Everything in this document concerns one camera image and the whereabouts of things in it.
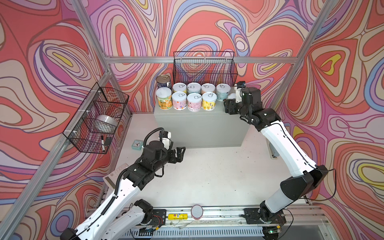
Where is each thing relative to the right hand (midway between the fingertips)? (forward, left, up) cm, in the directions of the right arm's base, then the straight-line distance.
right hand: (232, 105), depth 76 cm
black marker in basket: (-15, +65, -9) cm, 67 cm away
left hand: (-17, +27, -11) cm, 34 cm away
